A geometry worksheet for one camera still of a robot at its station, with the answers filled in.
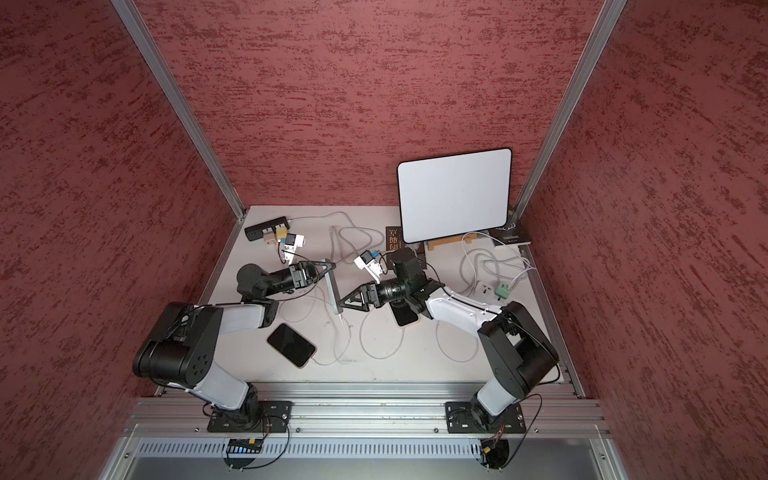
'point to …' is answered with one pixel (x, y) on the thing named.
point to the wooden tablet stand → (468, 238)
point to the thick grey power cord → (354, 225)
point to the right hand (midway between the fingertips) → (347, 307)
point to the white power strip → (486, 291)
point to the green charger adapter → (503, 291)
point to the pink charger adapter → (270, 239)
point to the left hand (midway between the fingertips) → (332, 270)
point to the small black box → (509, 235)
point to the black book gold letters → (393, 238)
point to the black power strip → (269, 226)
